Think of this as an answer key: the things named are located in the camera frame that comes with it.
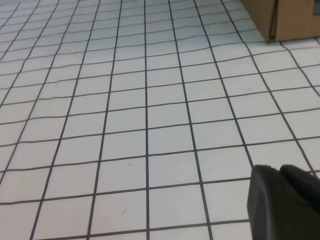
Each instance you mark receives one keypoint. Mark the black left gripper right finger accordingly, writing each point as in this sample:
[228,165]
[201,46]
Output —
[305,184]

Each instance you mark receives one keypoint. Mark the brown cardboard shoebox cabinet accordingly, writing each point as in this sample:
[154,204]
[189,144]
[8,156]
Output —
[285,20]

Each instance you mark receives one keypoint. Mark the white grid tablecloth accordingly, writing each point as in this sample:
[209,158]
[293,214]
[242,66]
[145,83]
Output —
[142,119]

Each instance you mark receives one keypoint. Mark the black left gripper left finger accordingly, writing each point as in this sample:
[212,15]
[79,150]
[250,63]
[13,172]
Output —
[276,211]

